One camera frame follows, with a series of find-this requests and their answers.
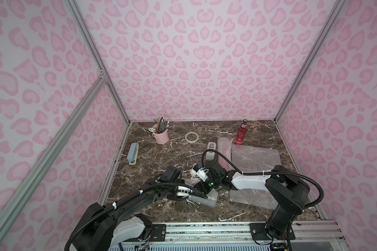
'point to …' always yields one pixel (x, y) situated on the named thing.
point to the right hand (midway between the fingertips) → (195, 190)
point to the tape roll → (191, 137)
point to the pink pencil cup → (161, 137)
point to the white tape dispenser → (210, 156)
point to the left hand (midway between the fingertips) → (181, 184)
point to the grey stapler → (132, 152)
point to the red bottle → (241, 133)
